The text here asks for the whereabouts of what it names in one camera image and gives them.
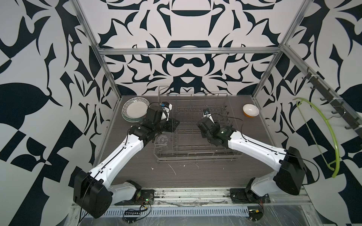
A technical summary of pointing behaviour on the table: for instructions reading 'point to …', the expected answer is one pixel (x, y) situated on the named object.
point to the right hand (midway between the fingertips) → (207, 123)
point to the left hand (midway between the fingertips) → (177, 119)
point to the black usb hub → (132, 213)
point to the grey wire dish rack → (185, 143)
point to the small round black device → (255, 214)
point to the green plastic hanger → (298, 101)
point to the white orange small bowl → (250, 110)
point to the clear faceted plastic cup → (162, 139)
